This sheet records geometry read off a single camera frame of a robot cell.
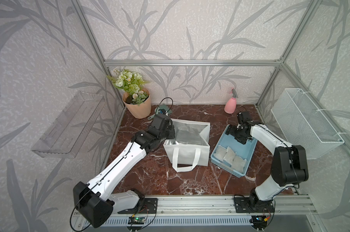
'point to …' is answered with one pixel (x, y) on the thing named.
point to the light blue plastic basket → (246, 151)
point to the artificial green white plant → (132, 82)
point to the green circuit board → (136, 220)
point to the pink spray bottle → (230, 106)
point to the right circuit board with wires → (259, 220)
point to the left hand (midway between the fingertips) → (173, 129)
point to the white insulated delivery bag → (191, 147)
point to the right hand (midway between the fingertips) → (231, 134)
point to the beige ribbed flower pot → (140, 111)
